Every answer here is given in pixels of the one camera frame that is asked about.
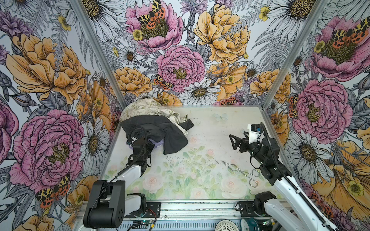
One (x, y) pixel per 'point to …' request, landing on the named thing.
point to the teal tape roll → (249, 224)
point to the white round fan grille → (226, 225)
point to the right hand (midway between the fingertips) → (236, 138)
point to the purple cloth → (158, 144)
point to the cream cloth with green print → (152, 107)
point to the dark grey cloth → (157, 129)
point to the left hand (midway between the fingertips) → (152, 143)
